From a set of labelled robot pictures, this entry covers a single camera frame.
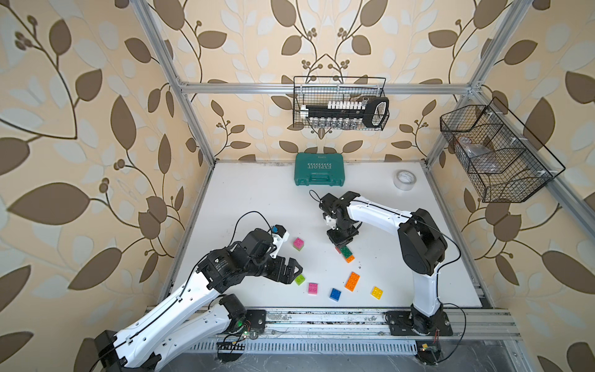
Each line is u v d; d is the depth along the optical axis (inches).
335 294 31.0
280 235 25.3
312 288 31.7
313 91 35.9
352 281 32.5
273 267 24.3
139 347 15.7
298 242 35.0
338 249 35.7
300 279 32.4
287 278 23.9
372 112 33.1
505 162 28.6
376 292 31.7
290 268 24.6
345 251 34.2
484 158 27.4
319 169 44.0
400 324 28.8
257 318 29.7
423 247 19.7
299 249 35.9
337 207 26.8
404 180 44.4
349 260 34.1
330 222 34.1
